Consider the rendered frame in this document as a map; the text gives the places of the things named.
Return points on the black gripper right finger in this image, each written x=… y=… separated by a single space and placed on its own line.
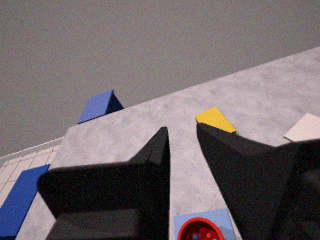
x=256 y=180

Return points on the yellow flat block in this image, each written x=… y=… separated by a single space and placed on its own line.
x=214 y=118

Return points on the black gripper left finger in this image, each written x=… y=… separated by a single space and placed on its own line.
x=143 y=183

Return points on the red cup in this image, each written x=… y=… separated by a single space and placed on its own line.
x=196 y=226

